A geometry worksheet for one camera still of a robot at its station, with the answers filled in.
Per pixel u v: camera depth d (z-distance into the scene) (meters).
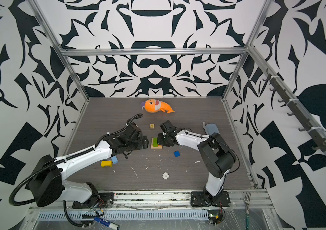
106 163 0.82
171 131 0.73
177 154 0.91
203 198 0.74
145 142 0.76
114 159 0.87
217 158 0.48
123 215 0.65
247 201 0.74
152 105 1.05
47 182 0.41
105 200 0.73
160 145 0.91
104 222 0.68
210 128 0.98
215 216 0.71
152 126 1.02
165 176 0.82
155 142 0.93
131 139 0.65
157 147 0.91
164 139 0.80
